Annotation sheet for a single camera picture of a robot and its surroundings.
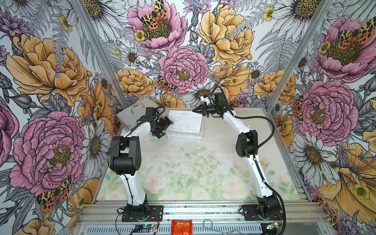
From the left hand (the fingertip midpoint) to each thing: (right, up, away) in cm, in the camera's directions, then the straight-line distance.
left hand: (169, 130), depth 97 cm
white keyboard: (+10, +6, +1) cm, 12 cm away
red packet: (+10, -44, -28) cm, 53 cm away
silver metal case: (-27, +9, +1) cm, 28 cm away
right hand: (+16, +11, 0) cm, 19 cm away
